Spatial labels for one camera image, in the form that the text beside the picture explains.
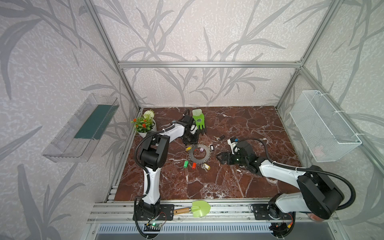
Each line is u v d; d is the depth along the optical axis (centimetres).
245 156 68
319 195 42
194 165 90
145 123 91
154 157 54
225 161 77
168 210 74
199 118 113
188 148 96
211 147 98
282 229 71
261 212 74
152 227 72
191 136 88
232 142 80
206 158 91
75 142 64
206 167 89
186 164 90
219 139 102
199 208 74
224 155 77
